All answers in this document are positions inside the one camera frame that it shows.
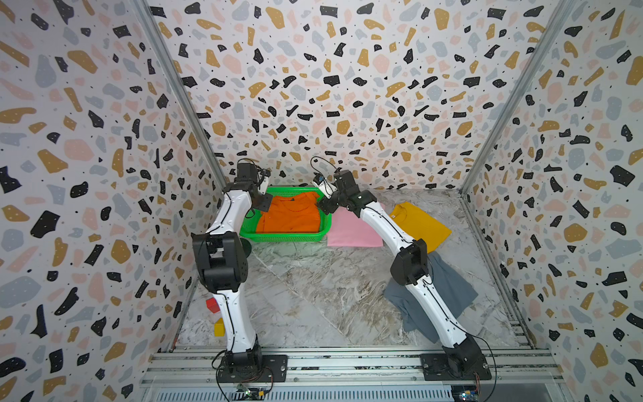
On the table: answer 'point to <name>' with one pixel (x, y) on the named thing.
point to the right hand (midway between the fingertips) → (323, 195)
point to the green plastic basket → (249, 229)
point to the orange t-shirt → (294, 213)
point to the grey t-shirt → (454, 291)
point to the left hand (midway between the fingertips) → (263, 198)
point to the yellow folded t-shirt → (419, 225)
